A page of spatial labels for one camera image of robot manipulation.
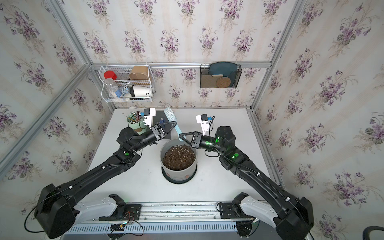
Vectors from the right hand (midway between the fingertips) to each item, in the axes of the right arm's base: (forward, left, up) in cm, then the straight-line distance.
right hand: (181, 138), depth 61 cm
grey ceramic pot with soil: (+2, +4, -25) cm, 26 cm away
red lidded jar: (+47, +49, 0) cm, 67 cm away
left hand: (+3, +1, +3) cm, 4 cm away
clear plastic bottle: (+40, +47, -4) cm, 61 cm away
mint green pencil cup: (+23, +31, -19) cm, 43 cm away
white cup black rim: (+40, +30, -8) cm, 50 cm away
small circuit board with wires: (-29, +32, -37) cm, 56 cm away
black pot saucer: (-8, +1, -32) cm, 33 cm away
